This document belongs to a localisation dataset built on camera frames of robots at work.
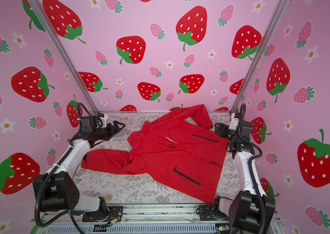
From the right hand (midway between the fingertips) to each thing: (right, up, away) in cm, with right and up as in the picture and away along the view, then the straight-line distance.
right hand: (217, 125), depth 81 cm
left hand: (-56, -2, +5) cm, 56 cm away
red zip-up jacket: (-21, -17, +13) cm, 30 cm away
